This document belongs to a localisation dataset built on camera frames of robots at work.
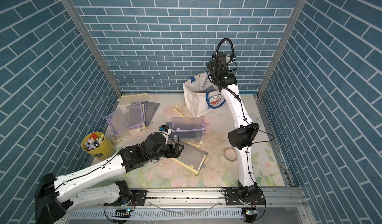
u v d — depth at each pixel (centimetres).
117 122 102
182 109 112
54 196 39
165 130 67
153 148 56
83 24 83
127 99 117
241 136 54
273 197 75
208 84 90
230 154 89
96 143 80
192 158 89
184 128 99
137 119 102
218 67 63
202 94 91
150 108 112
